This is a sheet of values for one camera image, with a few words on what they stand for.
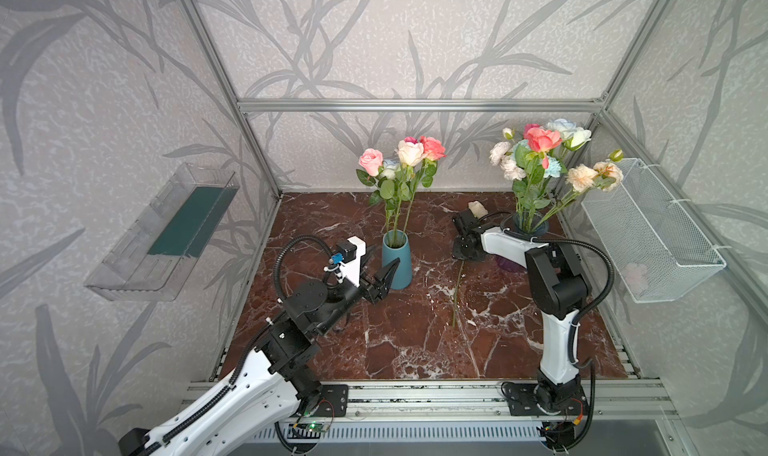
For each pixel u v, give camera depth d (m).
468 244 0.77
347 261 0.52
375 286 0.56
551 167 0.72
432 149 0.71
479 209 1.09
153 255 0.64
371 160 0.65
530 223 0.85
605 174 0.73
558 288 0.54
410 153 0.66
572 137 0.75
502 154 0.81
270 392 0.61
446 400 0.75
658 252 0.62
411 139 1.07
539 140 0.68
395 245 0.82
